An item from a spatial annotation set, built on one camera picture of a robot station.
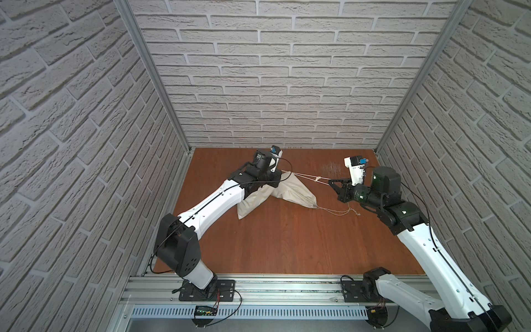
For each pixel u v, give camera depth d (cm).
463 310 37
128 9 70
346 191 60
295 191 93
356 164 60
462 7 69
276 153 71
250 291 76
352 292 73
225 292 73
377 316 70
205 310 71
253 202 87
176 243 43
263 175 68
